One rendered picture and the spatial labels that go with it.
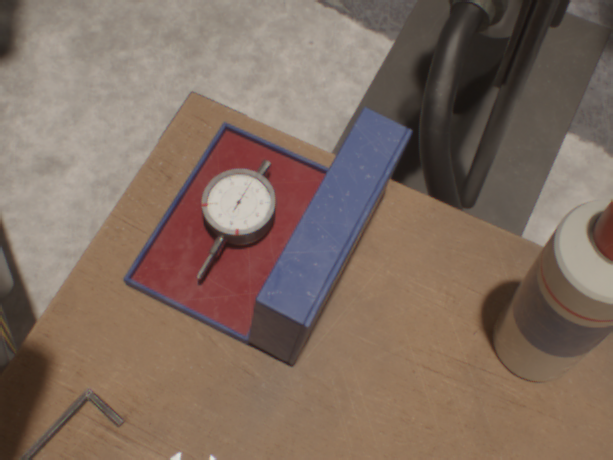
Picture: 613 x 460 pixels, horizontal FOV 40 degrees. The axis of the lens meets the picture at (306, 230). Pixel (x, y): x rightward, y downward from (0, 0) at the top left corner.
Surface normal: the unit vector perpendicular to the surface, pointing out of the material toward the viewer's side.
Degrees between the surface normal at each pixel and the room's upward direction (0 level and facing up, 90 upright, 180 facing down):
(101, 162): 0
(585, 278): 42
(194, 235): 0
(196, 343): 0
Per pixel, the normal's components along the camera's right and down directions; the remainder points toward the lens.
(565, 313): -0.62, 0.72
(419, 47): 0.00, -0.41
